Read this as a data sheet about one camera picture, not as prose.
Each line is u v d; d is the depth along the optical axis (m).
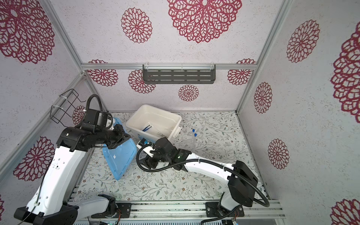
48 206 0.36
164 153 0.58
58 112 0.73
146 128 1.09
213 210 0.75
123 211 0.74
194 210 0.76
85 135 0.42
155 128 1.09
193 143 1.02
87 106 0.49
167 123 0.99
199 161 0.50
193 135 0.88
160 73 0.94
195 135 0.87
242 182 0.42
